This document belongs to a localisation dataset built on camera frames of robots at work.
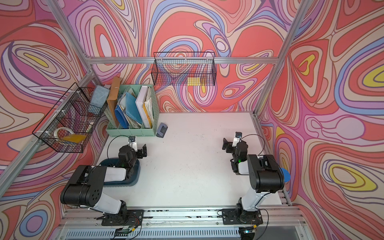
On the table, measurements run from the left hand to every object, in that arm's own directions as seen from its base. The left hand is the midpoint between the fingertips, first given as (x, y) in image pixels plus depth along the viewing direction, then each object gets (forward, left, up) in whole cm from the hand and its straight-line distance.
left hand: (138, 144), depth 93 cm
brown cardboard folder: (+15, +12, +25) cm, 31 cm away
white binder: (+19, -1, +19) cm, 26 cm away
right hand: (+3, -60, -1) cm, 60 cm away
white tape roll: (-10, +28, +26) cm, 39 cm away
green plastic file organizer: (+12, +21, -2) cm, 24 cm away
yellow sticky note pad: (+28, -35, +28) cm, 53 cm away
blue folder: (+18, +5, +15) cm, 23 cm away
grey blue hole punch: (+15, -12, -3) cm, 19 cm away
